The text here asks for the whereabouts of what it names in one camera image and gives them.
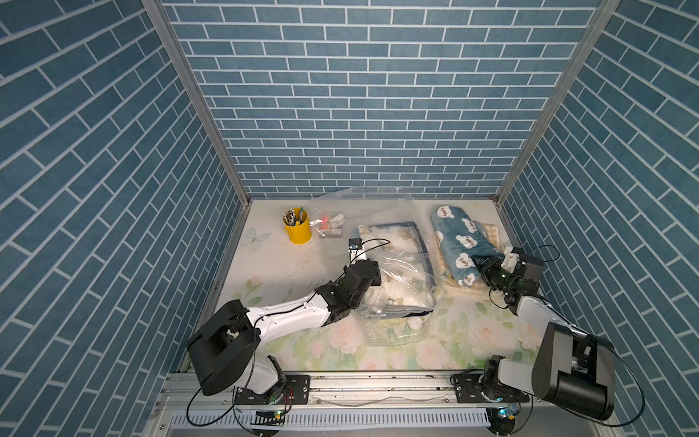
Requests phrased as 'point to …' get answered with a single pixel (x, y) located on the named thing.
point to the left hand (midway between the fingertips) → (382, 261)
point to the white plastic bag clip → (337, 220)
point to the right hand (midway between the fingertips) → (477, 260)
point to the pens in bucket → (289, 216)
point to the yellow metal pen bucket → (300, 233)
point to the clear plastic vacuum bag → (372, 206)
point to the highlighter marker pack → (325, 228)
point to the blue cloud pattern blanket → (463, 243)
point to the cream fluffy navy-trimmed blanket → (407, 285)
